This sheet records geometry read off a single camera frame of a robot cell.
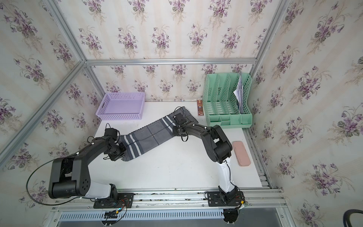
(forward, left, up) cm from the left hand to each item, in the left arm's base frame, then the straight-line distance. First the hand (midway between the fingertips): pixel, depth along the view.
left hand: (126, 153), depth 89 cm
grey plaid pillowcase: (+11, -10, -1) cm, 14 cm away
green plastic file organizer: (+45, -70, +1) cm, 83 cm away
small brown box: (+40, -51, +1) cm, 65 cm away
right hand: (+16, -33, 0) cm, 36 cm away
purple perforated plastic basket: (+43, +15, -1) cm, 45 cm away
